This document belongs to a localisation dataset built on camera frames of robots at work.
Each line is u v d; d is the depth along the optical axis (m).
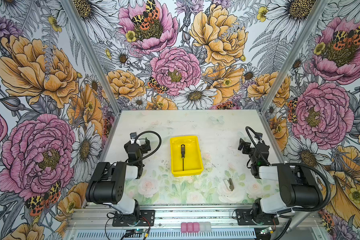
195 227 0.72
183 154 0.96
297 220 0.72
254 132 0.76
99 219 0.76
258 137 0.78
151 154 0.71
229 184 0.83
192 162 0.95
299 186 0.46
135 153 0.71
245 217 0.74
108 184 0.46
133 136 0.79
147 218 0.74
